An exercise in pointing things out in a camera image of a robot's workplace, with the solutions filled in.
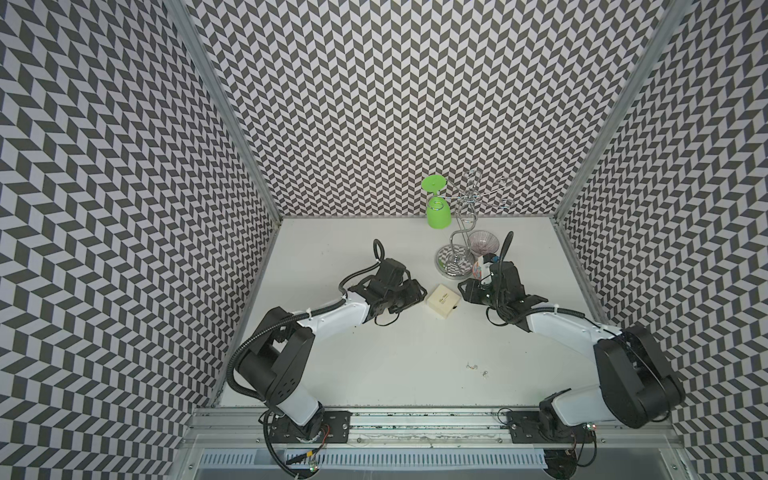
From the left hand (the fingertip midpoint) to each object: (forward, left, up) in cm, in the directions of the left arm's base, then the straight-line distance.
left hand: (422, 298), depth 87 cm
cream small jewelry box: (+1, -7, -5) cm, 9 cm away
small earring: (-19, -17, -9) cm, 27 cm away
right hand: (+3, -13, -2) cm, 13 cm away
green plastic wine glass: (+25, -6, +12) cm, 28 cm away
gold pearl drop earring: (-17, -14, -9) cm, 24 cm away
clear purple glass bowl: (+26, -24, -6) cm, 35 cm away
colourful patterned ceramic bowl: (+5, -16, +7) cm, 18 cm away
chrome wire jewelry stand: (+19, -14, -7) cm, 24 cm away
